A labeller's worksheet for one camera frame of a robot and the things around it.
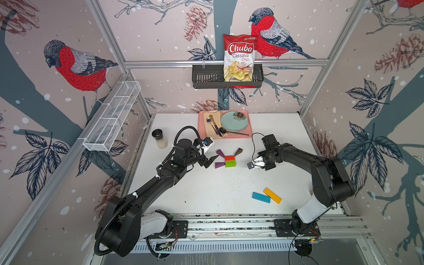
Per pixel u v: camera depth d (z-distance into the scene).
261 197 0.84
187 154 0.65
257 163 0.81
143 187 0.48
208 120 1.16
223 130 1.10
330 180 0.46
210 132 1.11
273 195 0.83
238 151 0.98
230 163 0.93
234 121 1.18
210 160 0.73
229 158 0.97
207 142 0.68
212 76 1.07
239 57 0.84
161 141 0.98
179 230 0.73
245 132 1.08
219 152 0.98
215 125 1.14
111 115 0.78
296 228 0.66
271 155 0.70
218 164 0.93
